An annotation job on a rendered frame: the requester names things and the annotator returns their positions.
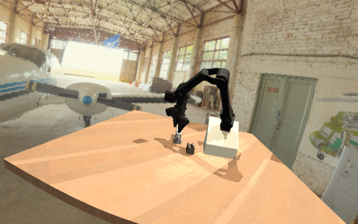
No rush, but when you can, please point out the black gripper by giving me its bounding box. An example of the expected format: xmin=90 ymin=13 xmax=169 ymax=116
xmin=172 ymin=104 xmax=189 ymax=133

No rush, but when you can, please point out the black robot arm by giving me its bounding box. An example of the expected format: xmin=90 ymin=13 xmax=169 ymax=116
xmin=164 ymin=68 xmax=235 ymax=133

